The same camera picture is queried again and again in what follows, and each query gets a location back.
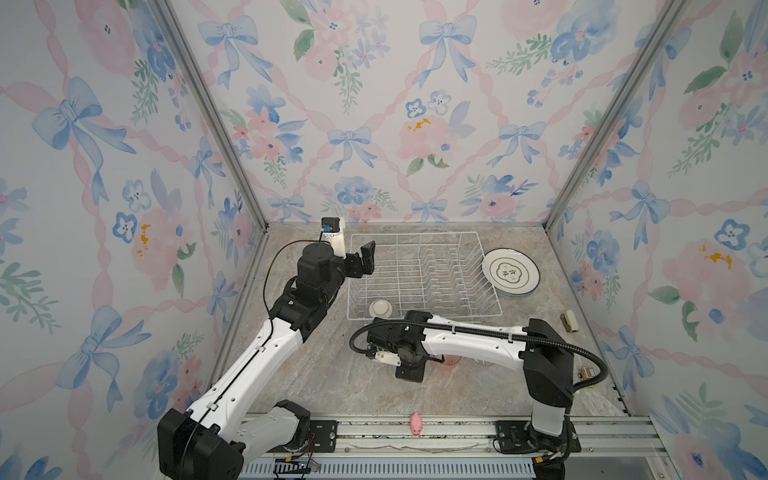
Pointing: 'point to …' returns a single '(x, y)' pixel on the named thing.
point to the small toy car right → (586, 373)
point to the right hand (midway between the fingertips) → (409, 363)
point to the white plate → (511, 271)
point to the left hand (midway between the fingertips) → (358, 239)
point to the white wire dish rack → (441, 273)
